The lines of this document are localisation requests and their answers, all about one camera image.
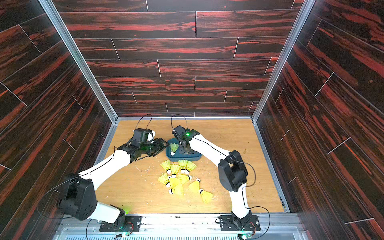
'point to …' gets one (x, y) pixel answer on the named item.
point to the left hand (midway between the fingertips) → (168, 146)
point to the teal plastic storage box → (178, 156)
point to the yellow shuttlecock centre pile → (175, 182)
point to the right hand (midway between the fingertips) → (189, 148)
